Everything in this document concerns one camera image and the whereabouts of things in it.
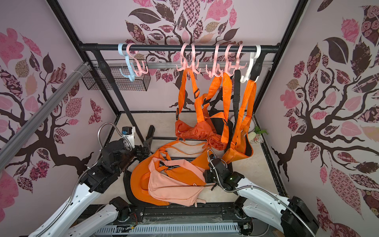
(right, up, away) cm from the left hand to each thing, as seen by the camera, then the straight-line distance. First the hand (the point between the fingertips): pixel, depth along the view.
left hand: (143, 141), depth 70 cm
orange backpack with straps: (-5, -23, +9) cm, 26 cm away
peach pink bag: (+14, -26, +4) cm, 29 cm away
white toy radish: (+66, +1, +30) cm, 72 cm away
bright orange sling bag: (+53, -5, +12) cm, 54 cm away
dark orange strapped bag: (+36, -1, +9) cm, 37 cm away
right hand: (+31, -20, +13) cm, 39 cm away
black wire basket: (-41, +39, +25) cm, 62 cm away
